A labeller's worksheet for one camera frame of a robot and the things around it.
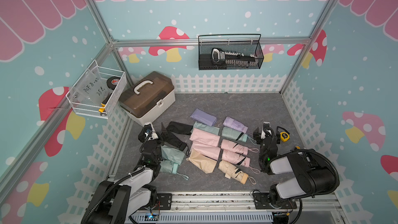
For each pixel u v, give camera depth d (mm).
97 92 698
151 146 638
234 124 997
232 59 878
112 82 795
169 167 814
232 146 893
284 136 943
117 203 432
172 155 869
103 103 634
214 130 997
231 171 794
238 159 842
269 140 794
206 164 831
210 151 872
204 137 949
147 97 899
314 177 442
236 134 946
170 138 918
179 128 1002
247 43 909
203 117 1032
